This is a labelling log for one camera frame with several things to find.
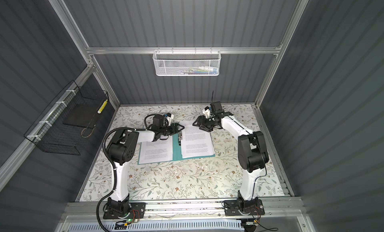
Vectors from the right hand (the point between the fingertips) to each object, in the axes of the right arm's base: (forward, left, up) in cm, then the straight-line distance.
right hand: (197, 126), depth 92 cm
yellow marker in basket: (+2, +53, +17) cm, 55 cm away
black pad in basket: (-5, +60, +18) cm, 63 cm away
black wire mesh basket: (-13, +65, +18) cm, 69 cm away
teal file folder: (-11, +13, -12) cm, 21 cm away
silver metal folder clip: (-1, +12, -11) cm, 17 cm away
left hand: (+5, +11, -8) cm, 14 cm away
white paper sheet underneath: (-3, +2, -13) cm, 13 cm away
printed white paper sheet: (-10, +27, -13) cm, 32 cm away
